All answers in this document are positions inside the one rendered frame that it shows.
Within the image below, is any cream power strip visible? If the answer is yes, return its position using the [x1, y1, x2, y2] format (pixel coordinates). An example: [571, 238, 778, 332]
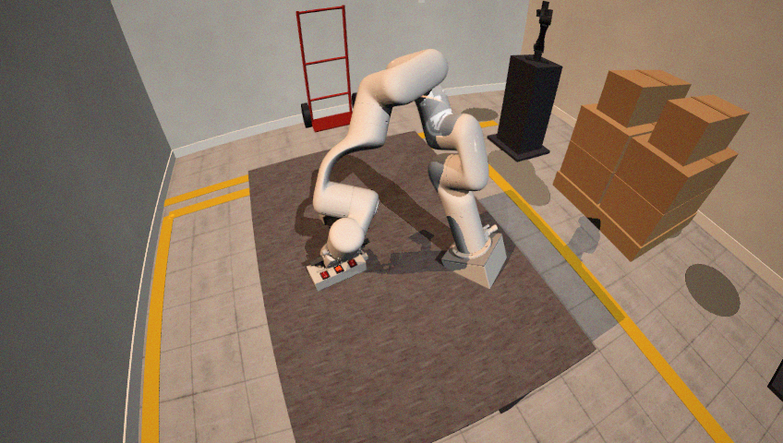
[307, 250, 368, 291]

